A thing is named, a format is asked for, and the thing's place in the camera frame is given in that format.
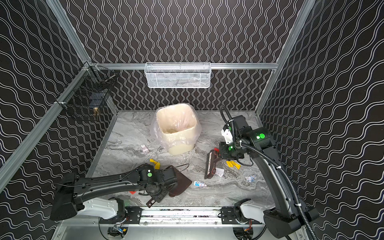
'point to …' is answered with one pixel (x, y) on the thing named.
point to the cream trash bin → (177, 123)
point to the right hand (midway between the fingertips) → (221, 154)
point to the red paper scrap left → (132, 192)
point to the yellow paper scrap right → (231, 164)
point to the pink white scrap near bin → (144, 149)
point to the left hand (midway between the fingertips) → (164, 199)
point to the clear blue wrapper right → (252, 178)
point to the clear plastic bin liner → (157, 134)
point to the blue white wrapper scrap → (200, 184)
